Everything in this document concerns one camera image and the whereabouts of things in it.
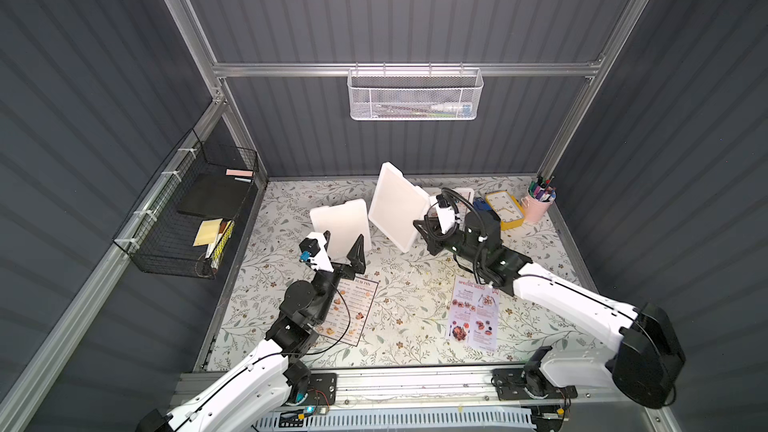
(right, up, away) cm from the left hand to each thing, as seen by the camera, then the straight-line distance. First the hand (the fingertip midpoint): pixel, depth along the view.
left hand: (344, 237), depth 69 cm
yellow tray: (+54, +6, +39) cm, 67 cm away
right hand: (+18, +4, +6) cm, 20 cm away
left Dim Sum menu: (-2, -23, +18) cm, 29 cm away
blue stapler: (+44, +8, +39) cm, 59 cm away
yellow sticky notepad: (-34, +1, +3) cm, 34 cm away
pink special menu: (+35, -25, +17) cm, 46 cm away
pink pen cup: (+62, +6, +36) cm, 72 cm away
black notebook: (-34, +10, +7) cm, 37 cm away
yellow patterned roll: (-29, -2, +1) cm, 29 cm away
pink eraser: (-35, +17, +19) cm, 43 cm away
